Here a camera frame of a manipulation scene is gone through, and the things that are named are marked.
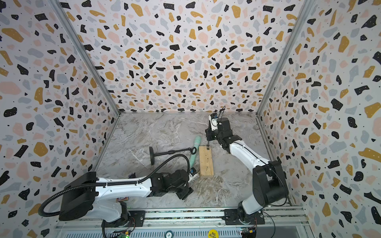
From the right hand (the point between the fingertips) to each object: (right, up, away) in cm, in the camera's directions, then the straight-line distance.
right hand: (209, 129), depth 88 cm
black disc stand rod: (-10, -14, +8) cm, 19 cm away
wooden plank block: (-2, -23, -2) cm, 23 cm away
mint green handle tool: (-7, -8, +13) cm, 17 cm away
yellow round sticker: (0, -49, -18) cm, 52 cm away
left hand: (-9, -30, -10) cm, 33 cm away
